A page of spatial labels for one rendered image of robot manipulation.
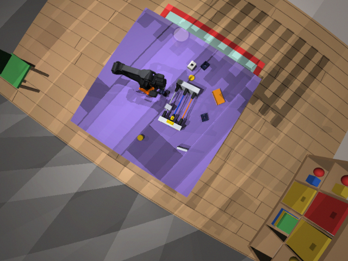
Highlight white square block with hole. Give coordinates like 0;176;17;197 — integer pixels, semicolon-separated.
187;61;196;71

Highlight orange rectangular block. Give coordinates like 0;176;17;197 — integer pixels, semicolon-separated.
212;89;225;105

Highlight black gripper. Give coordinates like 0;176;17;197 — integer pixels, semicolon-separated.
148;73;164;98

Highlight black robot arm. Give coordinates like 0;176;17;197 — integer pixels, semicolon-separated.
111;61;166;91

